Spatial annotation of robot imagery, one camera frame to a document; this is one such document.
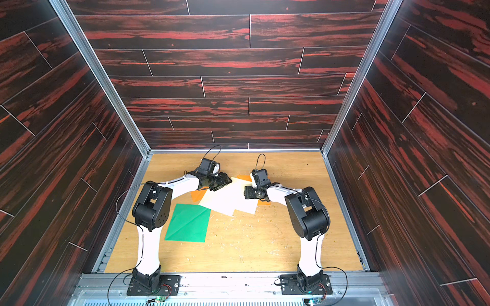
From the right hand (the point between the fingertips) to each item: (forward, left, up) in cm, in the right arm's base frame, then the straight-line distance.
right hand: (253, 190), depth 102 cm
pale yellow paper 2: (-5, +10, +1) cm, 12 cm away
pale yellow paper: (-8, +21, +2) cm, 23 cm away
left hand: (+3, +13, +4) cm, 13 cm away
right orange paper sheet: (+8, +3, 0) cm, 9 cm away
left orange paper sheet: (-4, +30, +1) cm, 30 cm away
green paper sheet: (-20, +31, 0) cm, 37 cm away
